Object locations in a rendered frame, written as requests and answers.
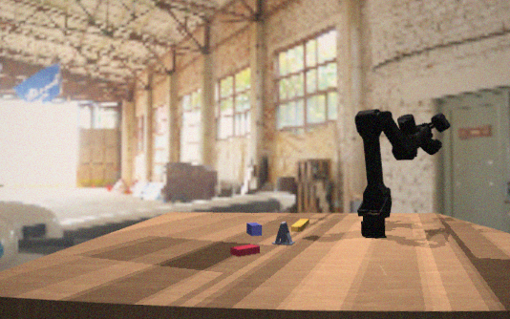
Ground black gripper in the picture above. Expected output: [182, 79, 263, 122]
[416, 113, 450, 143]

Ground yellow bar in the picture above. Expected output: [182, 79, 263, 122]
[291, 219, 309, 232]

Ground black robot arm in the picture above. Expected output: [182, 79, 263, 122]
[354, 109, 442, 238]

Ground blue rectangular block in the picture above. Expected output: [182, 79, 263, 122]
[246, 223, 262, 236]

